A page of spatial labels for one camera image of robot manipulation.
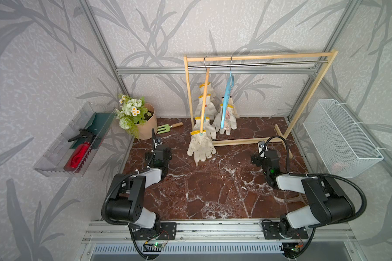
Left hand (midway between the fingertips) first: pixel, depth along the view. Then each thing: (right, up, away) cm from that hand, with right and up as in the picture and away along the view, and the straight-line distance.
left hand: (157, 149), depth 93 cm
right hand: (+61, 0, 0) cm, 61 cm away
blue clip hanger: (+45, +42, +15) cm, 63 cm away
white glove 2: (+30, +11, -11) cm, 34 cm away
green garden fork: (+1, +13, +22) cm, 25 cm away
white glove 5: (+41, +15, -5) cm, 44 cm away
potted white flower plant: (-8, +18, -6) cm, 21 cm away
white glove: (+31, +34, -1) cm, 46 cm away
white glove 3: (+26, +3, -15) cm, 30 cm away
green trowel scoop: (-19, +13, -22) cm, 32 cm away
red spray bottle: (-19, +3, -33) cm, 38 cm away
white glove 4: (+42, +20, -8) cm, 47 cm away
